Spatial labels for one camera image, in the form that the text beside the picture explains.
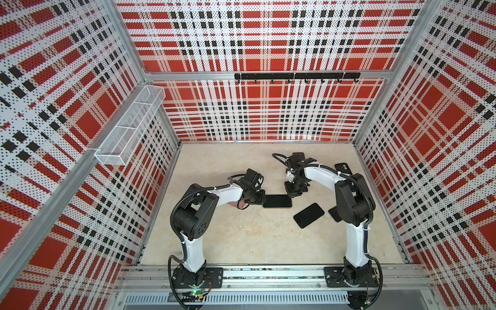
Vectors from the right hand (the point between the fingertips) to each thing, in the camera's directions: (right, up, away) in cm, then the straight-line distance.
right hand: (292, 196), depth 94 cm
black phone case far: (+32, +14, +14) cm, 37 cm away
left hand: (-14, -3, 0) cm, 14 cm away
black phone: (+8, -9, -1) cm, 12 cm away
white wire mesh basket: (-86, +24, -2) cm, 89 cm away
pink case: (-25, -1, -14) cm, 28 cm away
